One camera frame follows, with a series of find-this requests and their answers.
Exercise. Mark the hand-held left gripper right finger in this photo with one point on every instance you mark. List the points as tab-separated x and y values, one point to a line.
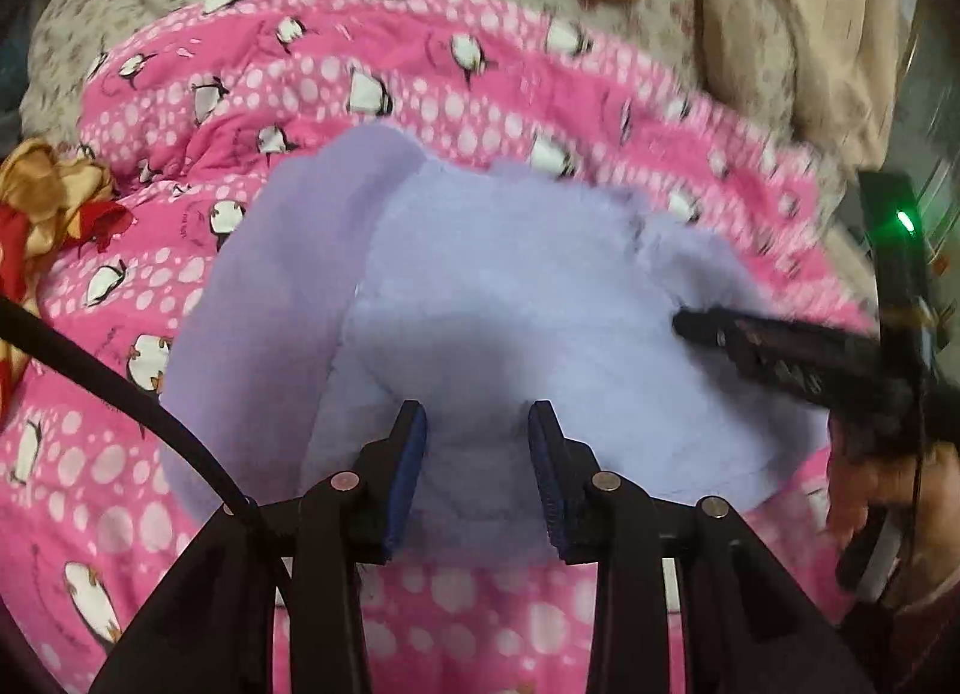
544	469

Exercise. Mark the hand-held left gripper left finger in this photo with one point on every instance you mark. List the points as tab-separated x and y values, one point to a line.
405	469

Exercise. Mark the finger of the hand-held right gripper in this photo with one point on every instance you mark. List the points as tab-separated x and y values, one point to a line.
750	338

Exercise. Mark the purple fleece garment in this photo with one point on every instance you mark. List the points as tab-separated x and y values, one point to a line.
487	274

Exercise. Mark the person's right hand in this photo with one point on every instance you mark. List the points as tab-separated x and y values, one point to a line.
870	491

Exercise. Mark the beige cloth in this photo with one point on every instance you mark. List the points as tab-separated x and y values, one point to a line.
825	12

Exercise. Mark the pink penguin print blanket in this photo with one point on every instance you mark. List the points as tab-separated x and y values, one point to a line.
112	499

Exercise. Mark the yellow orange printed towel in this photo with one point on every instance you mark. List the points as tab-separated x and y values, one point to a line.
45	177

